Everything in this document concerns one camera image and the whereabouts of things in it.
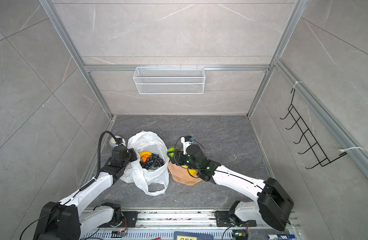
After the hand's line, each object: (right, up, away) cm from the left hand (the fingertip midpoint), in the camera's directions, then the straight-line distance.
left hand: (131, 147), depth 87 cm
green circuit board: (+58, -40, -17) cm, 73 cm away
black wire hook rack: (+89, +3, -23) cm, 92 cm away
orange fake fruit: (+6, -7, +3) cm, 10 cm away
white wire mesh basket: (+21, +44, +13) cm, 50 cm away
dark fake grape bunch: (+13, -9, +2) cm, 16 cm away
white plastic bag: (+10, +2, +4) cm, 11 cm away
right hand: (+25, -2, -10) cm, 27 cm away
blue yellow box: (+35, -38, -20) cm, 56 cm away
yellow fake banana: (+6, -5, +8) cm, 11 cm away
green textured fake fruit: (+25, +1, -13) cm, 28 cm away
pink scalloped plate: (+29, -17, +1) cm, 34 cm away
